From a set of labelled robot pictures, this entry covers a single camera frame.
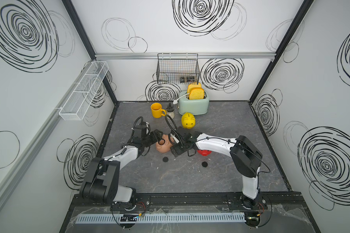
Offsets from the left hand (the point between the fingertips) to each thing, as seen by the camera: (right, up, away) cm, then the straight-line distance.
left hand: (159, 135), depth 91 cm
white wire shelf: (-38, +16, -20) cm, 46 cm away
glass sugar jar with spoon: (+7, +13, +20) cm, 25 cm away
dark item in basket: (+19, +35, -2) cm, 40 cm away
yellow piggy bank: (+19, +9, +8) cm, 22 cm away
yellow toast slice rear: (+21, +33, +10) cm, 41 cm away
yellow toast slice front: (+25, +28, +8) cm, 38 cm away
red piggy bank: (+28, -10, -6) cm, 30 cm away
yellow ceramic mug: (-3, +15, +14) cm, 21 cm away
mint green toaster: (+27, +19, +18) cm, 37 cm away
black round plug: (+2, -4, -4) cm, 6 cm away
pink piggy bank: (+4, -7, -6) cm, 10 cm away
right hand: (+11, -9, -1) cm, 14 cm away
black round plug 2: (+28, -17, -4) cm, 33 cm away
